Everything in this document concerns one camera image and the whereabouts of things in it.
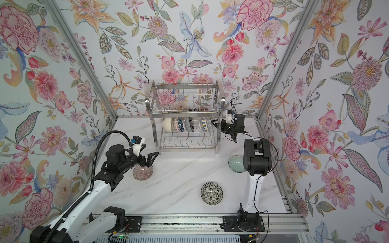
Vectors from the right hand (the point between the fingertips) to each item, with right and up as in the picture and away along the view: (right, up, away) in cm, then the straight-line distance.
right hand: (212, 122), depth 100 cm
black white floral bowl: (-3, -40, -16) cm, 43 cm away
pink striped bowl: (-43, -31, -10) cm, 54 cm away
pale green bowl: (+14, -26, -8) cm, 30 cm away
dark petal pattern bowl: (-16, -1, +1) cm, 16 cm away
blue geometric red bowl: (-22, 0, +10) cm, 24 cm away
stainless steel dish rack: (-19, +6, +17) cm, 26 cm away
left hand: (-33, -16, -22) cm, 43 cm away
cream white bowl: (-31, -1, +1) cm, 31 cm away
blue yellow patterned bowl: (-6, -1, +1) cm, 6 cm away
